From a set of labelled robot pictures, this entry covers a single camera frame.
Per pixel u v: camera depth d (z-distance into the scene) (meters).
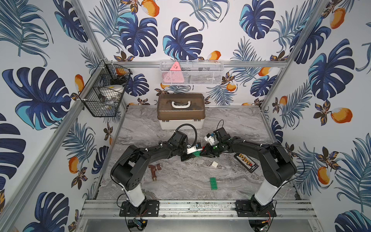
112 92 0.80
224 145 0.70
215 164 0.88
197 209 0.75
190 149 0.80
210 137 0.88
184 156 0.80
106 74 0.93
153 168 0.86
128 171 0.48
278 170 0.48
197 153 0.90
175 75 0.90
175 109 0.93
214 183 0.82
